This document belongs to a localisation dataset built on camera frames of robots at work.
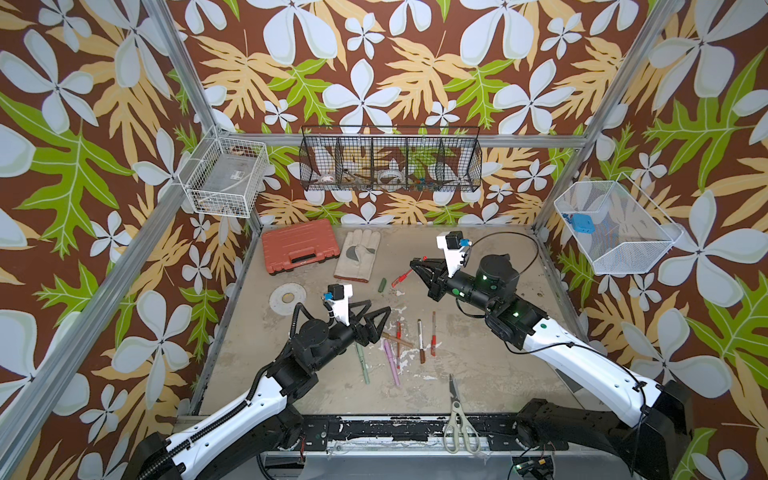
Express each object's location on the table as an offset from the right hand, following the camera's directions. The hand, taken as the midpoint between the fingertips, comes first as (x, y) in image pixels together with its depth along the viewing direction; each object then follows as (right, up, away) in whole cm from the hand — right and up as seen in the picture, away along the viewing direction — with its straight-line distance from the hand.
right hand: (411, 263), depth 68 cm
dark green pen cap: (-7, -9, +36) cm, 38 cm away
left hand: (-7, -10, +3) cm, 12 cm away
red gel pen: (-2, -23, +24) cm, 33 cm away
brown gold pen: (-1, -24, +23) cm, 34 cm away
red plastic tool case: (-37, +6, +40) cm, 55 cm away
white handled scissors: (+11, -43, +8) cm, 45 cm away
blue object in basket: (+52, +11, +18) cm, 57 cm away
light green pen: (-12, -30, +18) cm, 37 cm away
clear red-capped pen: (+9, -24, +23) cm, 35 cm away
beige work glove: (-17, +2, +43) cm, 47 cm away
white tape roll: (-40, -12, +33) cm, 53 cm away
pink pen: (-4, -30, +19) cm, 35 cm away
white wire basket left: (-53, +25, +18) cm, 61 cm away
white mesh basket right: (+59, +8, +10) cm, 60 cm away
